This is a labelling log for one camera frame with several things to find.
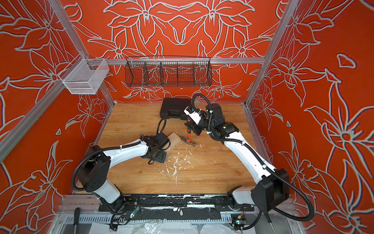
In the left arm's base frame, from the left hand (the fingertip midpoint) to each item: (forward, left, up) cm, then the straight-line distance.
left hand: (157, 155), depth 88 cm
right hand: (+10, -18, +26) cm, 33 cm away
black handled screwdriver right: (-29, -60, -2) cm, 67 cm away
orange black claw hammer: (+7, -19, +9) cm, 22 cm away
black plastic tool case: (+38, -6, +3) cm, 39 cm away
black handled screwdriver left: (-33, +34, -2) cm, 47 cm away
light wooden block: (+10, -10, +3) cm, 15 cm away
